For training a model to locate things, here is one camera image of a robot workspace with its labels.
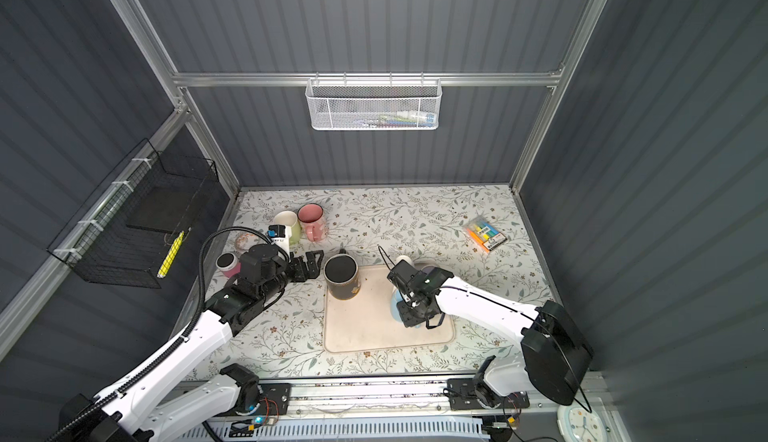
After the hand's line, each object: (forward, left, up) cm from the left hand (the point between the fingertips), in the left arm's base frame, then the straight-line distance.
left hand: (309, 253), depth 79 cm
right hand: (-13, -28, -14) cm, 34 cm away
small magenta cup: (+7, +28, -14) cm, 32 cm away
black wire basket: (+4, +42, +9) cm, 43 cm away
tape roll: (+20, +29, -19) cm, 40 cm away
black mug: (-1, -8, -8) cm, 11 cm away
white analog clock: (-40, -63, -16) cm, 76 cm away
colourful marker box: (+16, -56, -18) cm, 61 cm away
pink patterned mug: (+18, +3, -9) cm, 21 cm away
